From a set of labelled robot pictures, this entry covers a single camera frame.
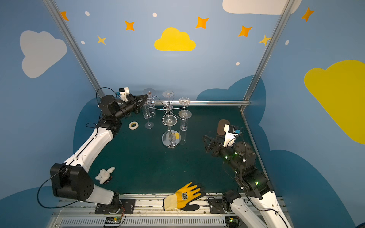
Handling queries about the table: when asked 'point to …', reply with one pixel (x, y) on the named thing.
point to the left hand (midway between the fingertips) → (147, 94)
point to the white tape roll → (133, 128)
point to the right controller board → (233, 222)
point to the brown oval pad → (221, 124)
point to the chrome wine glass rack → (172, 110)
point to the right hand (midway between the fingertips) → (211, 135)
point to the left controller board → (112, 222)
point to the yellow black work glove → (182, 199)
